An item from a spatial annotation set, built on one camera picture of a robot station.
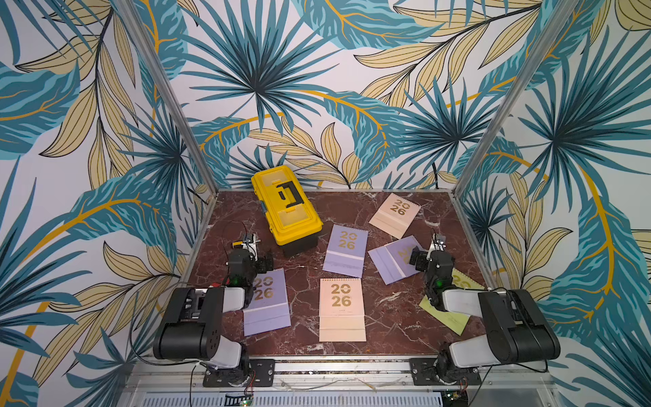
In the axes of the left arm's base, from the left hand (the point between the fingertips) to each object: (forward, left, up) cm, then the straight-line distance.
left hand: (257, 252), depth 94 cm
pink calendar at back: (+22, -55, -3) cm, 59 cm away
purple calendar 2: (0, -51, -4) cm, 51 cm away
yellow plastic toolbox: (+8, -13, +12) cm, 19 cm away
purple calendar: (+4, -33, -5) cm, 34 cm away
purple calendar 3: (-19, -6, -5) cm, 20 cm away
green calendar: (-22, -68, -4) cm, 72 cm away
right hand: (+1, -64, +3) cm, 64 cm away
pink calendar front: (-19, -31, -4) cm, 36 cm away
